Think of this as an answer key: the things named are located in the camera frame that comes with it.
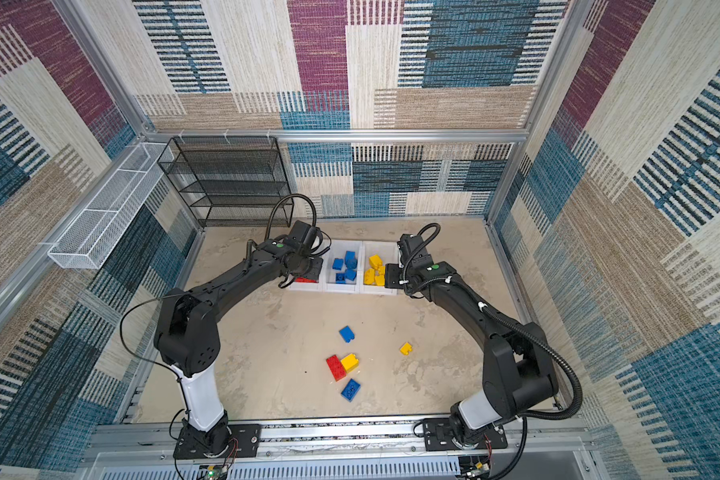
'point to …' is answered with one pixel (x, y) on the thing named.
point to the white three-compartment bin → (388, 250)
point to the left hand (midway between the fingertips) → (315, 263)
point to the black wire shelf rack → (230, 181)
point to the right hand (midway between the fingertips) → (396, 279)
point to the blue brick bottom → (350, 390)
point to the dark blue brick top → (340, 278)
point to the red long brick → (336, 367)
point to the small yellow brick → (406, 348)
